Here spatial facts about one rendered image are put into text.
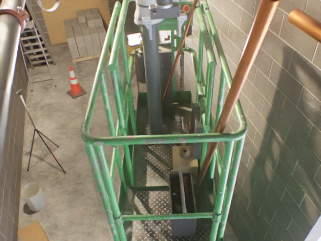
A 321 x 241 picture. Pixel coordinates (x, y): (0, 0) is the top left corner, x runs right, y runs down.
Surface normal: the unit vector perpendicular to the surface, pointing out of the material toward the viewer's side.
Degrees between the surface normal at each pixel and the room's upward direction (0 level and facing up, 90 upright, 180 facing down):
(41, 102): 0
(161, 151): 0
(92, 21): 90
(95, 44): 90
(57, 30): 90
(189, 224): 90
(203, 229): 0
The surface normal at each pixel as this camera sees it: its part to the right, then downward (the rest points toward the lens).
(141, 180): -0.03, -0.74
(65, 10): 0.30, 0.63
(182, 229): 0.04, 0.67
